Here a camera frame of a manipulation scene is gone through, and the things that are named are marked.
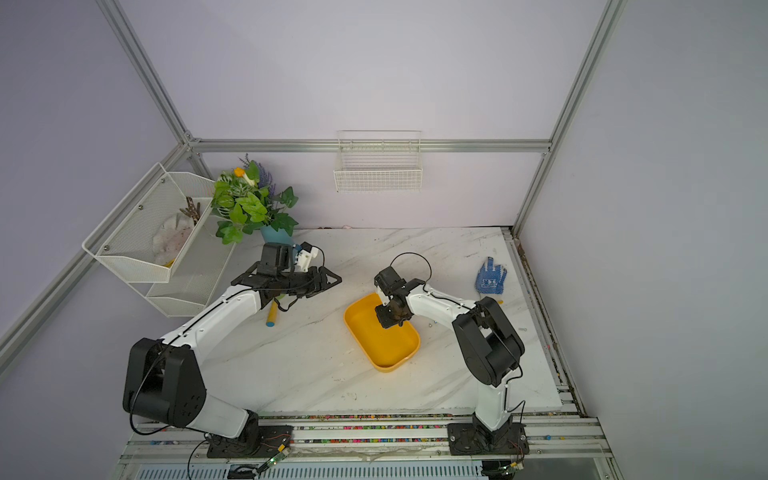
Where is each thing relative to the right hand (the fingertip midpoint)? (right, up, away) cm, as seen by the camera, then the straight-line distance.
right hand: (389, 320), depth 93 cm
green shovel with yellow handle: (-37, 0, -2) cm, 37 cm away
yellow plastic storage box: (-1, -6, -9) cm, 11 cm away
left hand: (-15, +13, -9) cm, 22 cm away
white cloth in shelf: (-58, +25, -15) cm, 65 cm away
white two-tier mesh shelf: (-63, +11, -3) cm, 64 cm away
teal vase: (-39, +27, +3) cm, 48 cm away
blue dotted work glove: (+36, +13, +11) cm, 40 cm away
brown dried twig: (-55, +33, -11) cm, 65 cm away
